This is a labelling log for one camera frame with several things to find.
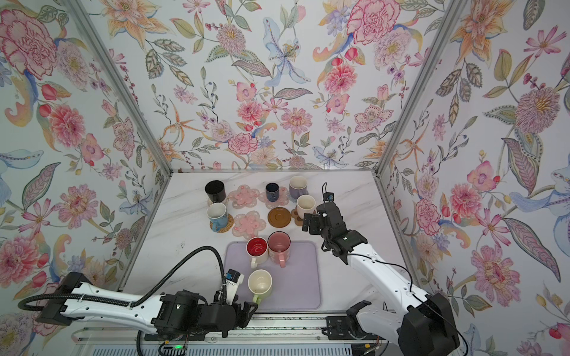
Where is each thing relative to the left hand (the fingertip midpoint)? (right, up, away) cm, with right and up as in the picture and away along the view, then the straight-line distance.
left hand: (250, 314), depth 70 cm
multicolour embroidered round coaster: (-18, +34, +36) cm, 53 cm away
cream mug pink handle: (+20, +33, +28) cm, 48 cm away
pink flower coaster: (-9, +36, +41) cm, 55 cm away
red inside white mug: (0, +15, +21) cm, 26 cm away
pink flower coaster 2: (+10, +36, +40) cm, 55 cm away
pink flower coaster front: (-5, +23, +31) cm, 39 cm away
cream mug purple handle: (+17, +41, +38) cm, 58 cm away
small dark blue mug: (+5, +39, +34) cm, 52 cm away
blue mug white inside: (-19, +29, +28) cm, 45 cm away
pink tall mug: (+9, +17, +19) cm, 27 cm away
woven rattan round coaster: (-14, +24, +30) cm, 41 cm away
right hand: (+23, +29, +14) cm, 40 cm away
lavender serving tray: (+15, +3, +14) cm, 21 cm away
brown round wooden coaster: (+8, +27, +33) cm, 43 cm away
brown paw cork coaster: (+17, +26, +31) cm, 44 cm away
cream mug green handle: (+2, +5, +12) cm, 13 cm away
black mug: (-20, +39, +31) cm, 54 cm away
